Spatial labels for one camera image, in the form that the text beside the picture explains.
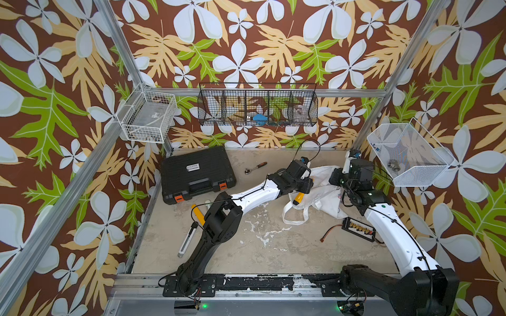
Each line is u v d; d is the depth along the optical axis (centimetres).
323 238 86
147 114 85
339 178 70
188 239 84
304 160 80
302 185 77
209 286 74
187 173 101
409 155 80
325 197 85
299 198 91
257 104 96
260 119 95
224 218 54
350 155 70
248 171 108
